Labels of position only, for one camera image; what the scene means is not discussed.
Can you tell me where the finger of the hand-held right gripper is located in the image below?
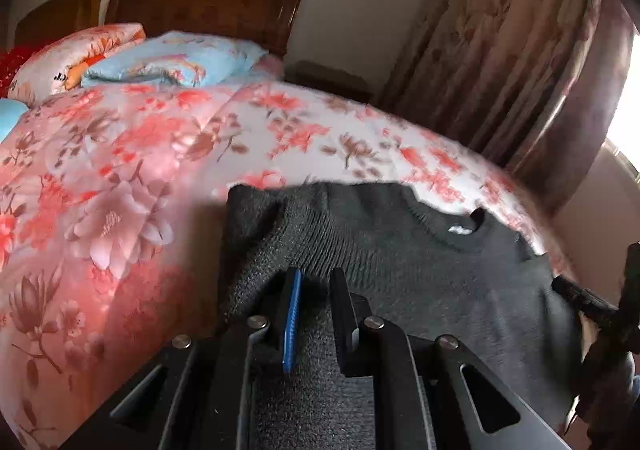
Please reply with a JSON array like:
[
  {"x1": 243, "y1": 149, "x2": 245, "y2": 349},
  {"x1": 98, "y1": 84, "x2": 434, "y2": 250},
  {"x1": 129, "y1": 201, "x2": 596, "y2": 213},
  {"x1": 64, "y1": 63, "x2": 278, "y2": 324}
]
[{"x1": 551, "y1": 274, "x2": 622, "y2": 327}]

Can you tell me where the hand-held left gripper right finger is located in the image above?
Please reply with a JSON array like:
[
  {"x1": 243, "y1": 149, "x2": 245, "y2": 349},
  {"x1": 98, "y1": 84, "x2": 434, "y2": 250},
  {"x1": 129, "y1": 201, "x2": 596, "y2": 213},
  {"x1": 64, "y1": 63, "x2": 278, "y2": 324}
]
[{"x1": 329, "y1": 267, "x2": 574, "y2": 450}]

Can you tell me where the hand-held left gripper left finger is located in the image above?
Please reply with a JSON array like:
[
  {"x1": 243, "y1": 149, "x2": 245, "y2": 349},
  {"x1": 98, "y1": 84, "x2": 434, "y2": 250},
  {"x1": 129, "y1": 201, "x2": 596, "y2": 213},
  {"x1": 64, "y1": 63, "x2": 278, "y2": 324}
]
[{"x1": 59, "y1": 267, "x2": 304, "y2": 450}]

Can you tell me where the dark striped knit sweater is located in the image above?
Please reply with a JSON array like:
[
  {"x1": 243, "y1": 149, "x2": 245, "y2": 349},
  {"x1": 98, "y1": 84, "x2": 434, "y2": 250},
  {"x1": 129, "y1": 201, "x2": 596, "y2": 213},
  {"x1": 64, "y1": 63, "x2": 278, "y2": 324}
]
[{"x1": 219, "y1": 181, "x2": 587, "y2": 450}]

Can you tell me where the window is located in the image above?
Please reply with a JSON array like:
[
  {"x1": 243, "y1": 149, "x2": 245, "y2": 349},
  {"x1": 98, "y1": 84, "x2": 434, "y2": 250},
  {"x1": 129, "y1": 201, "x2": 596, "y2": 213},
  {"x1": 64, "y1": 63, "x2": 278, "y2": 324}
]
[{"x1": 601, "y1": 30, "x2": 640, "y2": 177}]

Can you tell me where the pink floral bed quilt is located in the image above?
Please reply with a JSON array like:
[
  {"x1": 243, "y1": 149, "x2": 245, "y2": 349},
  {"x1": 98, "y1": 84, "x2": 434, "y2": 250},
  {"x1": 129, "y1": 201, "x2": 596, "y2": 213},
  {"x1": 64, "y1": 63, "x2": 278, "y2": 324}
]
[{"x1": 0, "y1": 79, "x2": 568, "y2": 449}]

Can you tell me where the dark wooden nightstand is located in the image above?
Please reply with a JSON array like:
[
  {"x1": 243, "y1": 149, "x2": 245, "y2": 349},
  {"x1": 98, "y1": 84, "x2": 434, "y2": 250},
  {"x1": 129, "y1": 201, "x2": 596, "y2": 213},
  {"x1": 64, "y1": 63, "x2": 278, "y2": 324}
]
[{"x1": 284, "y1": 59, "x2": 377, "y2": 104}]

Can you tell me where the floral curtain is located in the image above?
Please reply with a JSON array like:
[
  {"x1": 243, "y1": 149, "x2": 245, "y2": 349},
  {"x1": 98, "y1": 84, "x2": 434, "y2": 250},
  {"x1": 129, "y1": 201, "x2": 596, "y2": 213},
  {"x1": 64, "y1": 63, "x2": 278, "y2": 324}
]
[{"x1": 377, "y1": 0, "x2": 637, "y2": 217}]

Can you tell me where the light blue floral blanket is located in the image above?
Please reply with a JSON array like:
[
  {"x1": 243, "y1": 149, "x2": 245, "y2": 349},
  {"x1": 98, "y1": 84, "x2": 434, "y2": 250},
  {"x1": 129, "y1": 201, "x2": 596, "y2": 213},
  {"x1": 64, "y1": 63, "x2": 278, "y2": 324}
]
[{"x1": 79, "y1": 30, "x2": 269, "y2": 91}]

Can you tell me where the large carved wooden headboard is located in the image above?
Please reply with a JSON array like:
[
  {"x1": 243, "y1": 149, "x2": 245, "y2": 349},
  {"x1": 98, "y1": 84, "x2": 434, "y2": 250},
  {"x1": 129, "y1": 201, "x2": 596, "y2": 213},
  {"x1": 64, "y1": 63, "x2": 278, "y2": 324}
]
[{"x1": 103, "y1": 0, "x2": 310, "y2": 59}]

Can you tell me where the light blue patchwork pillow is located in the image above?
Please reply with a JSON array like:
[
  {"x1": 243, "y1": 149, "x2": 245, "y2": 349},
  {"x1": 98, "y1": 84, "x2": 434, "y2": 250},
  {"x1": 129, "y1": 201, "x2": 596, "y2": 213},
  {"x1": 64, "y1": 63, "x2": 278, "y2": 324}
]
[{"x1": 0, "y1": 98, "x2": 29, "y2": 142}]

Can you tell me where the folded pink floral quilt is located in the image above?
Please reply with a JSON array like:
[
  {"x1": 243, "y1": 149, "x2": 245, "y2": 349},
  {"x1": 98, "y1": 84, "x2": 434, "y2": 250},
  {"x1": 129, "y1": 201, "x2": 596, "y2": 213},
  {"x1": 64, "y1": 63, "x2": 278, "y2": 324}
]
[{"x1": 7, "y1": 22, "x2": 147, "y2": 107}]

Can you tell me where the red floral blanket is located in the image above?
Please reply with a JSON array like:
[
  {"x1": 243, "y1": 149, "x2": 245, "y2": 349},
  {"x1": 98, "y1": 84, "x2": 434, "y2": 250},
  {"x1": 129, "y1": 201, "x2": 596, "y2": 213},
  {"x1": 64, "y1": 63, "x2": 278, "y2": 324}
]
[{"x1": 0, "y1": 45, "x2": 34, "y2": 99}]

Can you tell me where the small wooden headboard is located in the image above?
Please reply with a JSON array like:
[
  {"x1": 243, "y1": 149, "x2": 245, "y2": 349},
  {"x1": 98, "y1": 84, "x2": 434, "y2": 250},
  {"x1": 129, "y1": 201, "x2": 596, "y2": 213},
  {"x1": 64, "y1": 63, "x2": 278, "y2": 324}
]
[{"x1": 13, "y1": 0, "x2": 105, "y2": 49}]

